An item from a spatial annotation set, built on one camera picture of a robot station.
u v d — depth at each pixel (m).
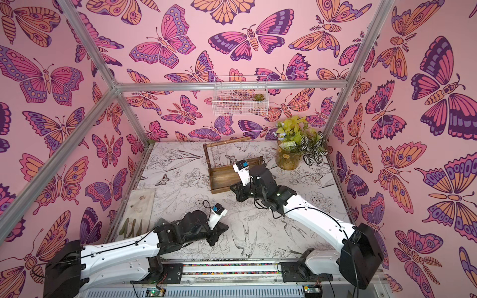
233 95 1.01
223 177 1.03
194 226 0.58
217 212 0.67
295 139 0.97
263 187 0.58
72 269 0.41
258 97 0.92
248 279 0.73
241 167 0.67
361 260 0.40
